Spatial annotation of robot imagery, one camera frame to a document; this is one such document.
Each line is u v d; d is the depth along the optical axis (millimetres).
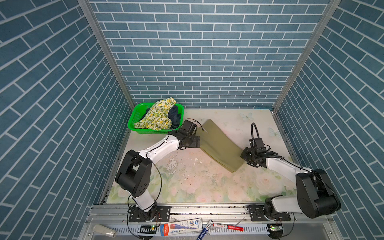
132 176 449
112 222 727
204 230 680
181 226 693
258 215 727
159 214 727
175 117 1048
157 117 1012
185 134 691
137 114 1114
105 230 663
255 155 698
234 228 697
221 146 992
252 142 725
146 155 476
